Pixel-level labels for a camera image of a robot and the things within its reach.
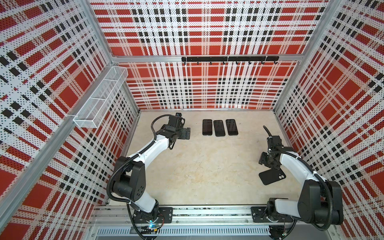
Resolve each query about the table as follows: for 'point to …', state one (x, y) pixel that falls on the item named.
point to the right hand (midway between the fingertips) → (266, 163)
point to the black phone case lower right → (271, 176)
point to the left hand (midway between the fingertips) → (181, 133)
